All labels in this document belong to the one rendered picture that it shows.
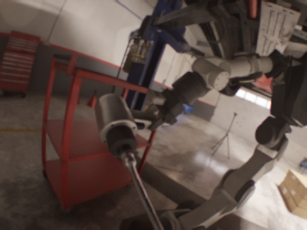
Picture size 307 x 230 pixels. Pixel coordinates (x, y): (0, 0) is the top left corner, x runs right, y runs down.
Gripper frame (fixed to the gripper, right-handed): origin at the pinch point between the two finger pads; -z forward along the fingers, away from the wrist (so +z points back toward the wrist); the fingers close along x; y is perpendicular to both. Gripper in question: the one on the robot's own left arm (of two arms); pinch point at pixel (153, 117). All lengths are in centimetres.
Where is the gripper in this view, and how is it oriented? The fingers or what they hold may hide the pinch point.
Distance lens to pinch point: 44.4
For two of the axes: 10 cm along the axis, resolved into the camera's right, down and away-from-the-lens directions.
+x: -4.1, -6.4, 6.6
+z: 7.7, -6.2, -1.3
